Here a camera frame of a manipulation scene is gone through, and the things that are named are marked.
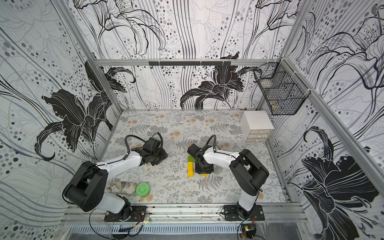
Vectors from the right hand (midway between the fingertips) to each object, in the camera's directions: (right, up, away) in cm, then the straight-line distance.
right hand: (204, 170), depth 90 cm
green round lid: (-33, -6, -13) cm, 36 cm away
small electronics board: (+21, -22, -19) cm, 36 cm away
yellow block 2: (-8, +2, -2) cm, 8 cm away
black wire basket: (+48, +48, -1) cm, 68 cm away
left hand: (-22, +7, +1) cm, 23 cm away
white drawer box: (+33, +27, +2) cm, 43 cm away
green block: (-8, +6, +2) cm, 10 cm away
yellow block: (0, -1, -4) cm, 4 cm away
